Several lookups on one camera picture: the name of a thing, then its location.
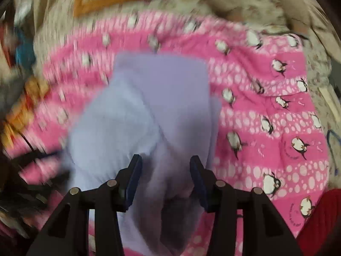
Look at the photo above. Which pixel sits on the red sleeve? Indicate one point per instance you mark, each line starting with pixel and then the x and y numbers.
pixel 321 233

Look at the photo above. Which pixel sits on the floral bed sheet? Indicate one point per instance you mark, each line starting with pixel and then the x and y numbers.
pixel 54 19

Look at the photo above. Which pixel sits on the beige crumpled cloth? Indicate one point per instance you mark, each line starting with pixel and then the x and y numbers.
pixel 299 16

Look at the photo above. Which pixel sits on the pink penguin blanket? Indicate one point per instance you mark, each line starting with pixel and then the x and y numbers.
pixel 269 135

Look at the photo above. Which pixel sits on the blue plastic bag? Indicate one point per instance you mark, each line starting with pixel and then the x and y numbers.
pixel 24 54

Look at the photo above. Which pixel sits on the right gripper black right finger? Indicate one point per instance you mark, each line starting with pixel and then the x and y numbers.
pixel 264 230

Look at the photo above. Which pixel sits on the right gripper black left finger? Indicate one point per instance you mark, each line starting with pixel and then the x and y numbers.
pixel 67 229

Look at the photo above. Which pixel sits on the lilac puffer jacket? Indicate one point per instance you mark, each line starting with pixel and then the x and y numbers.
pixel 158 106

